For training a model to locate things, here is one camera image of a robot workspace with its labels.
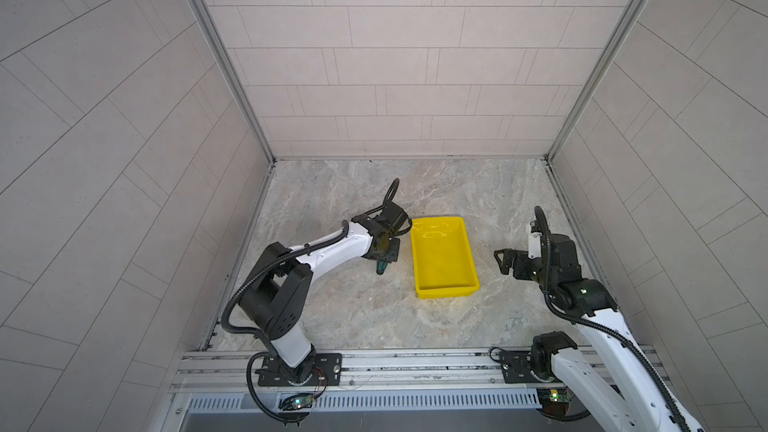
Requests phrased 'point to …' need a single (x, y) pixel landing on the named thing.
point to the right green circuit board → (555, 402)
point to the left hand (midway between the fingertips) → (396, 250)
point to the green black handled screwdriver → (381, 266)
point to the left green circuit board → (297, 402)
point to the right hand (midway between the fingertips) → (511, 254)
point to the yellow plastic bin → (443, 259)
